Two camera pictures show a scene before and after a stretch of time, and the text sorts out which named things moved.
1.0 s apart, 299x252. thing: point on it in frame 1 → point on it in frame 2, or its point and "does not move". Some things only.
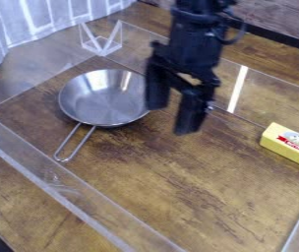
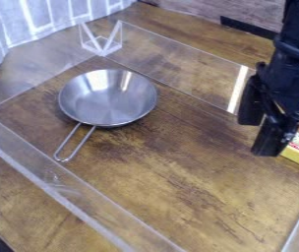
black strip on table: x=266 y=32 does not move
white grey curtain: x=12 y=21 does not move
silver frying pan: x=101 y=97 does not move
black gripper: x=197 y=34 → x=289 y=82
